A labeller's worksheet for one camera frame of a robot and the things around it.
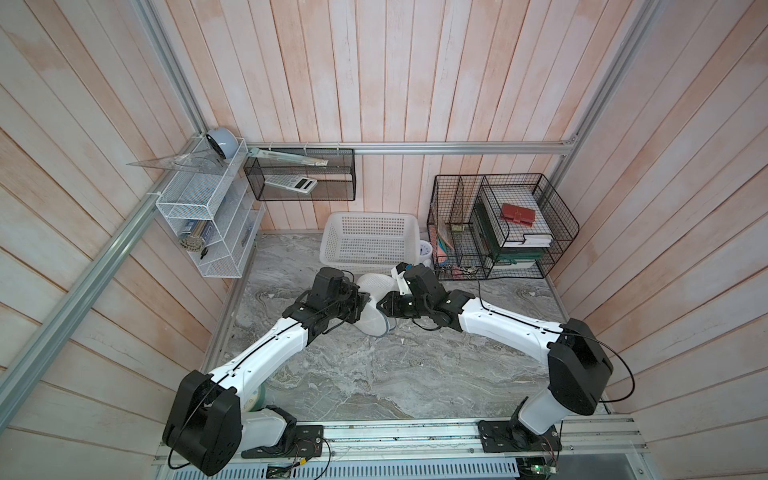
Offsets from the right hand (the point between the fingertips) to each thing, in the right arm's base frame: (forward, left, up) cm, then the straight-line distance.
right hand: (377, 305), depth 83 cm
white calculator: (+38, +27, +13) cm, 49 cm away
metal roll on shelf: (+10, +47, +19) cm, 51 cm away
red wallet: (+30, -45, +7) cm, 55 cm away
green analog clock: (-23, +32, -11) cm, 41 cm away
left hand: (+2, +1, +3) cm, 4 cm away
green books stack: (+22, -44, -5) cm, 49 cm away
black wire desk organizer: (+49, -28, -2) cm, 57 cm away
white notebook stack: (+23, -42, +6) cm, 48 cm away
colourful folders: (+28, -21, -6) cm, 35 cm away
